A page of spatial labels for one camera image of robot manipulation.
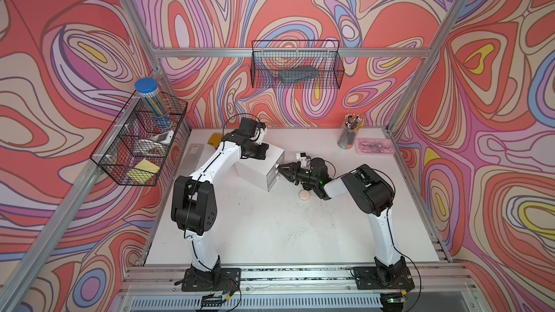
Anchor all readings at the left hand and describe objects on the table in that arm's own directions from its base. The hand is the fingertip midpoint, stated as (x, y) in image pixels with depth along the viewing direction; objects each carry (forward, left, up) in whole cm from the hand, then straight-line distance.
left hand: (266, 153), depth 92 cm
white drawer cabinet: (-10, +1, 0) cm, 10 cm away
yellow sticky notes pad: (-22, +35, +19) cm, 45 cm away
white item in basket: (-7, +34, +18) cm, 39 cm away
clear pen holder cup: (+16, -40, +1) cm, 43 cm away
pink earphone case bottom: (-13, -17, -13) cm, 25 cm away
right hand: (-5, -5, -8) cm, 10 cm away
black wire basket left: (-10, +45, +14) cm, 48 cm away
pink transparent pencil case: (+15, -53, -13) cm, 57 cm away
